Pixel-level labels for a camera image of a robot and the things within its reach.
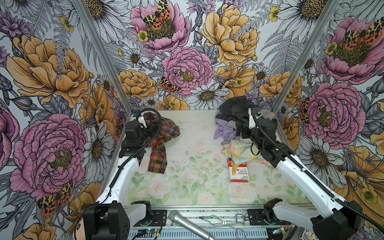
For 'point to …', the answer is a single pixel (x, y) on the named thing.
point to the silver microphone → (176, 217)
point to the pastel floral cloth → (238, 152)
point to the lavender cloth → (226, 132)
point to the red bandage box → (238, 173)
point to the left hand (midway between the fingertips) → (151, 125)
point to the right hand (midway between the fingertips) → (244, 125)
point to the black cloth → (236, 109)
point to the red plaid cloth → (158, 162)
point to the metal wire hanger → (213, 220)
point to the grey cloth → (267, 114)
